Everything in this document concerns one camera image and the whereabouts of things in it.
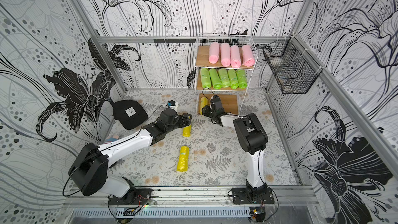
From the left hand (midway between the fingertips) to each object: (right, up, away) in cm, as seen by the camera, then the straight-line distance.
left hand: (188, 119), depth 86 cm
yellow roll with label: (+9, +10, +19) cm, 23 cm away
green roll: (+10, +24, +2) cm, 26 cm away
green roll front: (+25, +22, -1) cm, 34 cm away
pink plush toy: (-46, -12, +2) cm, 47 cm away
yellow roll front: (-3, -21, -4) cm, 21 cm away
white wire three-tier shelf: (+30, +12, +26) cm, 42 cm away
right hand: (+10, +6, +17) cm, 21 cm away
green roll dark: (+16, +22, 0) cm, 27 cm away
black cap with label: (-40, +2, +12) cm, 42 cm away
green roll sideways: (+30, +23, -1) cm, 38 cm away
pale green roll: (+20, +24, 0) cm, 31 cm away
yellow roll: (-2, -8, +7) cm, 11 cm away
